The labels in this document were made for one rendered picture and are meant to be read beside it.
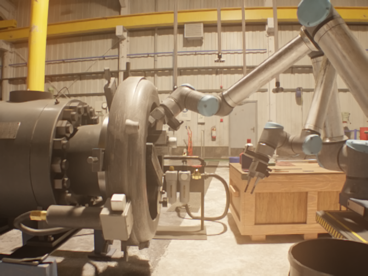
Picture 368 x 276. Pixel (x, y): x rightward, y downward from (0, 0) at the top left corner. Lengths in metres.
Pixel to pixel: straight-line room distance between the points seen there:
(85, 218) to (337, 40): 0.98
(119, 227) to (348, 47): 0.91
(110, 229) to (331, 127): 1.20
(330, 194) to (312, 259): 1.18
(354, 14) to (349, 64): 12.29
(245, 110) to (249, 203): 10.05
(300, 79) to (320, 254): 11.64
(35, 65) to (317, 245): 4.63
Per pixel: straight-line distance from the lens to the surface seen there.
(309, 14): 1.08
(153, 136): 1.21
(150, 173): 1.30
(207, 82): 12.22
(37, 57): 5.08
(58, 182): 1.23
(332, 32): 1.05
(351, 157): 1.56
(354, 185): 1.56
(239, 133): 11.94
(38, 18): 5.27
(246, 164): 2.21
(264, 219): 2.12
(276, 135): 1.43
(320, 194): 2.21
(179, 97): 1.31
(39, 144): 1.24
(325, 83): 1.48
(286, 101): 12.32
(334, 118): 1.66
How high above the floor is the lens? 0.71
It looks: level
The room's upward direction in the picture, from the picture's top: straight up
